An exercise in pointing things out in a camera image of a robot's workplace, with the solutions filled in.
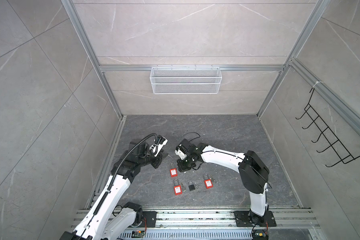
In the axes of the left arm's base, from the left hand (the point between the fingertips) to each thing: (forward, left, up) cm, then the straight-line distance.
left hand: (163, 148), depth 75 cm
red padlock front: (-11, -24, -20) cm, 33 cm away
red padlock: (-5, -4, -20) cm, 21 cm away
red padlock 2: (-14, -7, -20) cm, 25 cm away
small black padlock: (-13, -15, -22) cm, 29 cm away
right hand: (-4, -7, -17) cm, 19 cm away
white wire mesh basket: (+49, -14, +8) cm, 52 cm away
